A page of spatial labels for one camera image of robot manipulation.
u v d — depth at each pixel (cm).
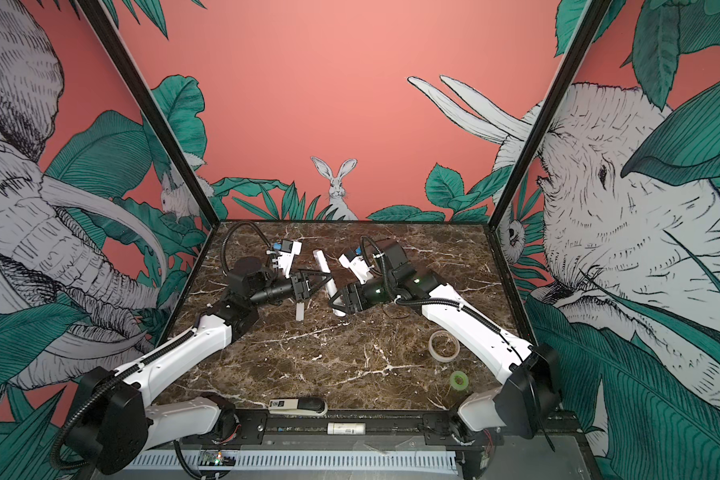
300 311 95
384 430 76
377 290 63
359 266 67
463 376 82
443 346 88
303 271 69
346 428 73
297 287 66
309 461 70
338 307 68
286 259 69
